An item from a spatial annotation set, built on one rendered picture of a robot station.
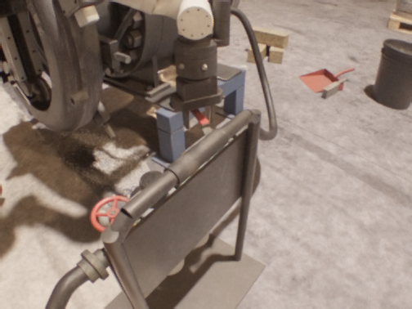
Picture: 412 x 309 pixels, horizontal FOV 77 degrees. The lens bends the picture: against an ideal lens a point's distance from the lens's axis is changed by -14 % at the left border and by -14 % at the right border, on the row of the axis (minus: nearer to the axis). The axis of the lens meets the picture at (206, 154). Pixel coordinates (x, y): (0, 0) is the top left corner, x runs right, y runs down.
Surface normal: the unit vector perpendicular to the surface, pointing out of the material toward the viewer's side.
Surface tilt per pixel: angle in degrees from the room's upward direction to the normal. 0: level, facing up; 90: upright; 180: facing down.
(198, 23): 90
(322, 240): 0
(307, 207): 0
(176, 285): 0
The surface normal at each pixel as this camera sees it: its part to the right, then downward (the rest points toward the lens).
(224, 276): -0.01, -0.77
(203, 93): 0.41, 0.58
